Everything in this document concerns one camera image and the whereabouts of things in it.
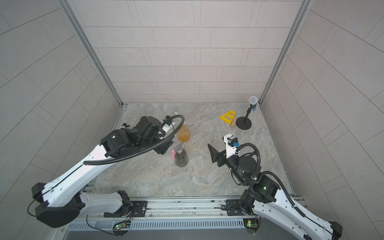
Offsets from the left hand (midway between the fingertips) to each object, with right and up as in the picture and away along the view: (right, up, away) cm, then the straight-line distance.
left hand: (170, 137), depth 68 cm
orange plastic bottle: (+3, -3, +29) cm, 29 cm away
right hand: (+20, -2, -2) cm, 20 cm away
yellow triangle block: (+34, +9, +41) cm, 54 cm away
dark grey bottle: (+3, -15, +16) cm, 22 cm away
